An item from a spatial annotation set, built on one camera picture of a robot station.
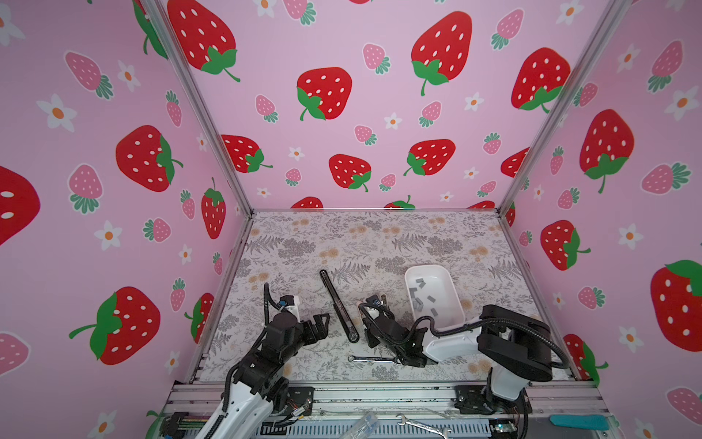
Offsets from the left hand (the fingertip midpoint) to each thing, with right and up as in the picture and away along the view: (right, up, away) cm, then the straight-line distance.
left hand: (319, 318), depth 81 cm
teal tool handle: (+72, -24, -11) cm, 77 cm away
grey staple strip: (+33, +2, +12) cm, 35 cm away
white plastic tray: (+38, +4, +16) cm, 42 cm away
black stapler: (+10, -5, +3) cm, 11 cm away
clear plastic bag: (+14, -25, -11) cm, 30 cm away
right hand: (+13, -3, +5) cm, 14 cm away
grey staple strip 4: (+35, +7, +17) cm, 39 cm away
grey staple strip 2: (+37, -1, +10) cm, 39 cm away
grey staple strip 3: (+37, +3, +13) cm, 39 cm away
